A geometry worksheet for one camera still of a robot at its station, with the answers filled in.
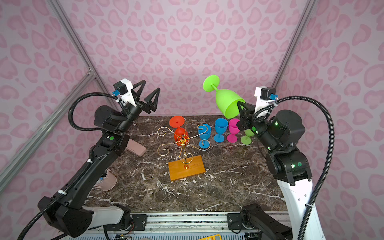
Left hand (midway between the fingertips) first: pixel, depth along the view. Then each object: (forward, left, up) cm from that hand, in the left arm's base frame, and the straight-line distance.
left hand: (150, 82), depth 55 cm
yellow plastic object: (-44, -21, -53) cm, 72 cm away
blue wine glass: (+12, -32, -39) cm, 52 cm away
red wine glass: (-7, -9, -24) cm, 27 cm away
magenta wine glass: (+10, -40, -42) cm, 59 cm away
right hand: (-9, -31, -2) cm, 32 cm away
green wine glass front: (+11, -51, -55) cm, 76 cm away
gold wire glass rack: (-8, -11, -53) cm, 54 cm away
